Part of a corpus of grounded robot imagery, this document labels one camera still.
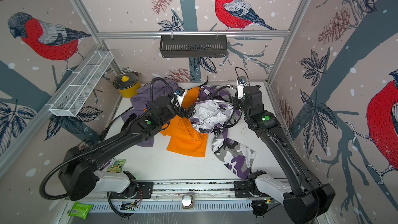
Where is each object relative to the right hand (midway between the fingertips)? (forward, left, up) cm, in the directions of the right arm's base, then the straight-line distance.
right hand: (239, 89), depth 74 cm
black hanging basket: (+44, +27, -3) cm, 52 cm away
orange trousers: (-14, +29, -30) cm, 44 cm away
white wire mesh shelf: (+1, +81, 0) cm, 81 cm away
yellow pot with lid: (+25, +75, -23) cm, 82 cm away
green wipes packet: (-48, +72, -30) cm, 92 cm away
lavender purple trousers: (+15, +58, -23) cm, 64 cm away
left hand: (-2, +25, -3) cm, 25 cm away
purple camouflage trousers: (+1, +11, -20) cm, 23 cm away
